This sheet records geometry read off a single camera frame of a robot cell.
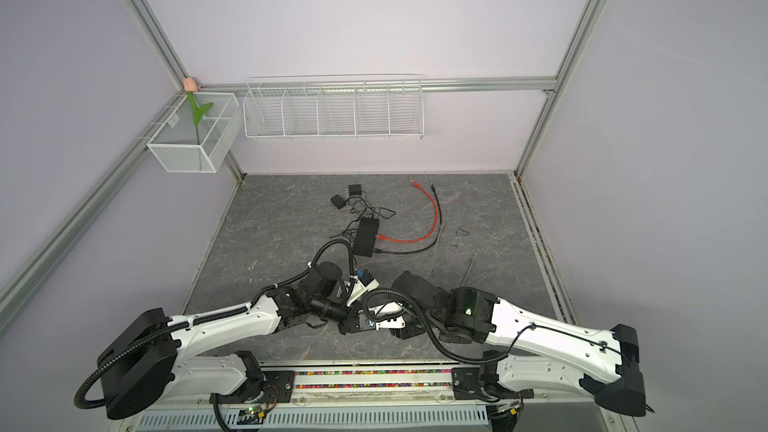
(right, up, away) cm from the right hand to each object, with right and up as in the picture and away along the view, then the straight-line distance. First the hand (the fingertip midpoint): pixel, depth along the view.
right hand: (389, 300), depth 69 cm
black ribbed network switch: (-9, +12, +33) cm, 36 cm away
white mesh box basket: (-59, +43, +20) cm, 76 cm away
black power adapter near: (-20, +23, +43) cm, 53 cm away
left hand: (-4, -9, +4) cm, 10 cm away
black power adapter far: (-14, +28, +47) cm, 57 cm away
